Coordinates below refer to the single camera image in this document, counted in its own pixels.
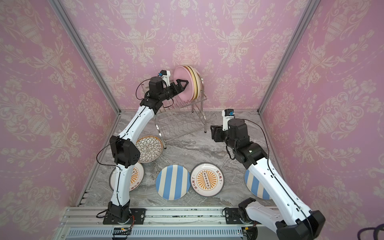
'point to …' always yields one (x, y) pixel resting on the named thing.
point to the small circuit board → (120, 231)
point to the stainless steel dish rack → (180, 116)
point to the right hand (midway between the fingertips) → (217, 125)
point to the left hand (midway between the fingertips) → (185, 84)
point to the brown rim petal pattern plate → (150, 149)
